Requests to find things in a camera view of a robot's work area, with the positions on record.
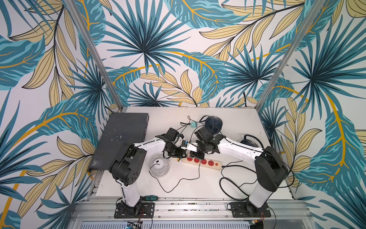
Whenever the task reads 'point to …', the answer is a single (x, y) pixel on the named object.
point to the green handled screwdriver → (150, 198)
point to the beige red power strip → (205, 163)
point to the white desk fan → (157, 166)
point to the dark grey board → (121, 129)
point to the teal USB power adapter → (194, 124)
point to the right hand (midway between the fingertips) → (185, 158)
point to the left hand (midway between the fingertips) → (183, 156)
